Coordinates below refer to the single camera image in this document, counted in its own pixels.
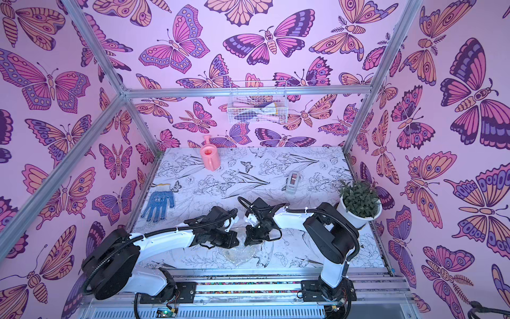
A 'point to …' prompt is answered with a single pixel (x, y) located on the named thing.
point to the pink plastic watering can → (210, 155)
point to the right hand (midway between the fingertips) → (245, 242)
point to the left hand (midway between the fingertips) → (240, 243)
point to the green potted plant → (358, 203)
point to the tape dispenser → (293, 181)
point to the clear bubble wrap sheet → (259, 252)
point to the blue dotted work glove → (158, 200)
